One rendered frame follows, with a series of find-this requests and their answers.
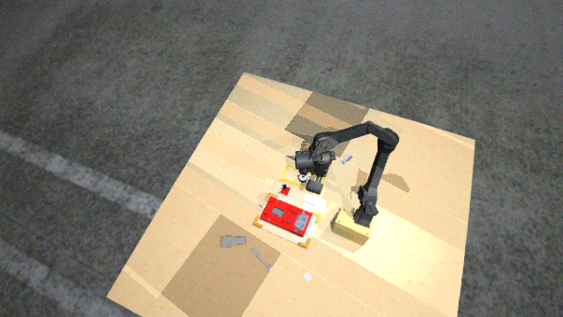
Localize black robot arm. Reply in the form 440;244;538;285
295;120;399;229

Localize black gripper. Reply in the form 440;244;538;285
306;160;332;195

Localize black tyre with grey hub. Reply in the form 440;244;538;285
298;174;308;183

